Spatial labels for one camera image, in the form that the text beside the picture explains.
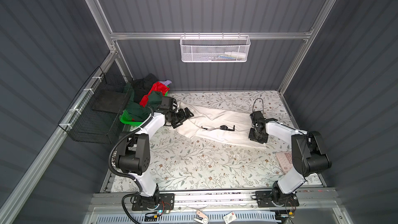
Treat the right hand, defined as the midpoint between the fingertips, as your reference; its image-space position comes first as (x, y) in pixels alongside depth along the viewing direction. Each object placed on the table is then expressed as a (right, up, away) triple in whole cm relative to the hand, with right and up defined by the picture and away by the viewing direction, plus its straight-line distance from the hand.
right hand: (256, 139), depth 94 cm
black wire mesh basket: (-86, +16, -20) cm, 89 cm away
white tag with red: (-21, -30, -26) cm, 45 cm away
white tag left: (-34, -29, -26) cm, 52 cm away
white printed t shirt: (-17, +8, +8) cm, 20 cm away
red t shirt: (-66, +34, +14) cm, 76 cm away
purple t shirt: (-60, +38, +18) cm, 73 cm away
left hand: (-42, +13, -2) cm, 44 cm away
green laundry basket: (-84, +13, +4) cm, 85 cm away
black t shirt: (-76, +34, +13) cm, 84 cm away
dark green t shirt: (-79, +17, +9) cm, 81 cm away
